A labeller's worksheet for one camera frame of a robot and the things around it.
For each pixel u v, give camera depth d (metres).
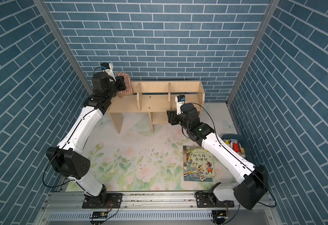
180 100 0.63
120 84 0.68
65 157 0.43
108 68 0.64
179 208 0.73
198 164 0.87
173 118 0.66
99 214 0.72
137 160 0.89
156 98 0.91
